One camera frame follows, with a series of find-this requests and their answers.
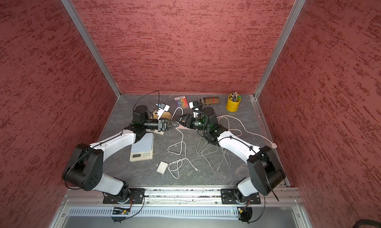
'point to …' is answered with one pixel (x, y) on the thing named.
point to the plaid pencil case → (210, 100)
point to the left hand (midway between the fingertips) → (177, 128)
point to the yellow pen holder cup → (233, 101)
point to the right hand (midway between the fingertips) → (176, 122)
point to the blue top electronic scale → (143, 149)
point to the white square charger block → (162, 167)
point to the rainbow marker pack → (181, 101)
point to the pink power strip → (181, 127)
